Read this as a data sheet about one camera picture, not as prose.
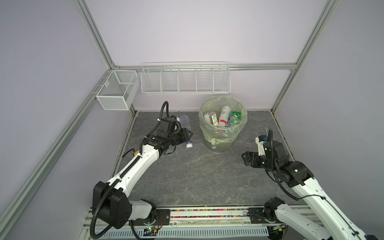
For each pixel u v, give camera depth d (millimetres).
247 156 654
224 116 867
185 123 787
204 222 737
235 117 839
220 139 830
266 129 1084
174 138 659
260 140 657
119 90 1017
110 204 392
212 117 824
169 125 602
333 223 402
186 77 984
